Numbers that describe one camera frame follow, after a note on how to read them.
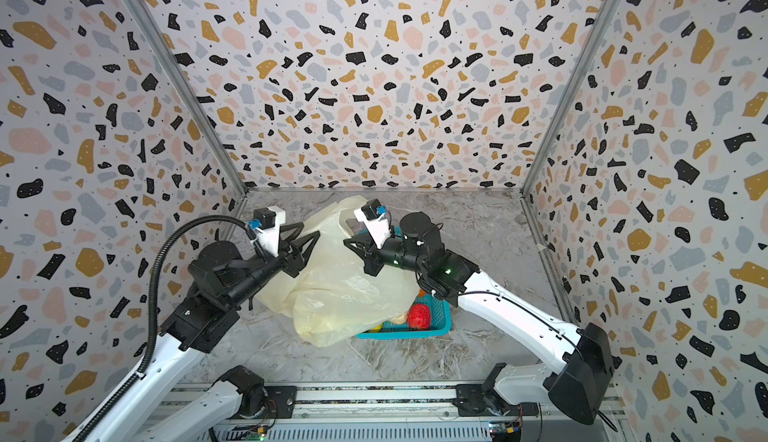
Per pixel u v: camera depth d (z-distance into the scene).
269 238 0.54
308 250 0.62
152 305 0.42
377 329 0.82
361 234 0.63
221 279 0.47
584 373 0.38
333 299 0.70
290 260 0.56
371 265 0.58
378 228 0.57
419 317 0.82
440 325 0.83
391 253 0.58
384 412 0.73
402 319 0.84
